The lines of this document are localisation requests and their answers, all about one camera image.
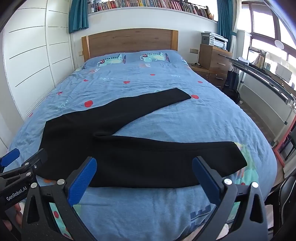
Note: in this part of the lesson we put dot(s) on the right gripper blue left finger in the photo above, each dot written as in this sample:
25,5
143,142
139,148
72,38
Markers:
78,181

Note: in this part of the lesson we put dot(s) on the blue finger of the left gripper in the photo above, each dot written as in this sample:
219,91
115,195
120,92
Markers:
9,157
36,160

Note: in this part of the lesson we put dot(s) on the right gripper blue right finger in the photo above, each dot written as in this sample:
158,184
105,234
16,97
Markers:
209,179

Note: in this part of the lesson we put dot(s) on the black pants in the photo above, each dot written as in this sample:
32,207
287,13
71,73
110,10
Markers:
129,162

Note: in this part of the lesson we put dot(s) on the left hand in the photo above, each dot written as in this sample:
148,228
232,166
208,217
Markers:
18,217

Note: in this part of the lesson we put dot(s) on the black office chair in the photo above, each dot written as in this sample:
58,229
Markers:
282,199

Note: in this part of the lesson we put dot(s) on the dark bag on floor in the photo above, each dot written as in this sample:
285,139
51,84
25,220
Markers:
231,84

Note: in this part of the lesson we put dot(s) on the white wardrobe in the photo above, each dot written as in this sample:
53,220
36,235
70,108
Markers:
37,51

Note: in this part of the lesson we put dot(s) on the low wooden nightstand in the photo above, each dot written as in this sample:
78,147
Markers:
204,73

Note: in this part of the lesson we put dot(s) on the wooden chest of drawers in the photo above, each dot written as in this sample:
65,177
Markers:
216,61

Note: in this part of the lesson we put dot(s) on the left teal curtain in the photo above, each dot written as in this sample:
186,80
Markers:
78,16

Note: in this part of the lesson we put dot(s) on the teal curtain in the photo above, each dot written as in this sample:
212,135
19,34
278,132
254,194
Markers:
226,21
78,16

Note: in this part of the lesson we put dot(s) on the white printer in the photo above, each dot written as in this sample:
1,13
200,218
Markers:
213,39

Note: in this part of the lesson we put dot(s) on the wooden headboard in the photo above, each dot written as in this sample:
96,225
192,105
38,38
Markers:
129,40

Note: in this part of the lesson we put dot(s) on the row of books on shelf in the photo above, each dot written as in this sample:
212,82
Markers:
185,6

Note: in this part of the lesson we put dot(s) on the right teal curtain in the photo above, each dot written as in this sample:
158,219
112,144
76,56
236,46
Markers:
226,21

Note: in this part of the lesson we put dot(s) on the long desk with rail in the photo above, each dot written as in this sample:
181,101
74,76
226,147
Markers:
270,101

